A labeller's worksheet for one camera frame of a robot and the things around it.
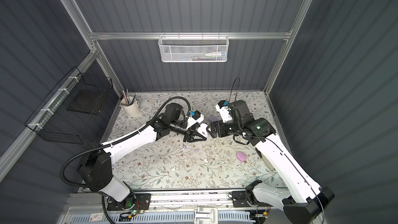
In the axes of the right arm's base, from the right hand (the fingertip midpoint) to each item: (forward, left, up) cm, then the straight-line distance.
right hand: (216, 127), depth 69 cm
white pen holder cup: (+25, +55, -20) cm, 64 cm away
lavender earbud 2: (0, +10, -27) cm, 29 cm away
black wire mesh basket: (+4, +71, +3) cm, 71 cm away
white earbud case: (-1, +6, 0) cm, 6 cm away
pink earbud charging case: (-3, -15, -27) cm, 31 cm away
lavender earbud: (+2, +18, -26) cm, 32 cm away
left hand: (-3, +4, -5) cm, 7 cm away
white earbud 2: (-11, +22, -26) cm, 36 cm away
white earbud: (-5, +5, -27) cm, 28 cm away
